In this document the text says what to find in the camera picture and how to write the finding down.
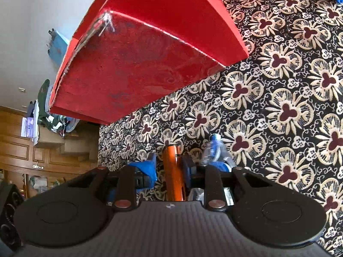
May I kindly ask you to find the orange cylindrical bottle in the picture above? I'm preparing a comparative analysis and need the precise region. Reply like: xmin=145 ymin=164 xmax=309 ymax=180
xmin=162 ymin=144 xmax=187 ymax=201

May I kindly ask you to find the crumpled clear plastic bottle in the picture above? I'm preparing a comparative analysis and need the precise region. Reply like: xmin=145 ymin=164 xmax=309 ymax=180
xmin=188 ymin=133 xmax=237 ymax=206

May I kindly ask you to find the patterned floral tablecloth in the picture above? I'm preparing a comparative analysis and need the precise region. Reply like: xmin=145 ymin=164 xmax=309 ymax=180
xmin=98 ymin=0 xmax=342 ymax=256

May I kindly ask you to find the green white clothing pile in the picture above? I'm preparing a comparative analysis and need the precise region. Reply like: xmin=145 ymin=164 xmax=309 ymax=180
xmin=21 ymin=79 xmax=80 ymax=145

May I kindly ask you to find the wooden door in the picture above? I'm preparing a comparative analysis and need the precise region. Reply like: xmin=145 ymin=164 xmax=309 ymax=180
xmin=1 ymin=106 xmax=99 ymax=198

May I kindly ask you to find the red cardboard box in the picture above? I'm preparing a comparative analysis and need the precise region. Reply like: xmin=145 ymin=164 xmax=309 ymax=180
xmin=50 ymin=0 xmax=249 ymax=124

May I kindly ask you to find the blue gift bag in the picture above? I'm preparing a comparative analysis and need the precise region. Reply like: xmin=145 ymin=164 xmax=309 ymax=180
xmin=48 ymin=28 xmax=70 ymax=66

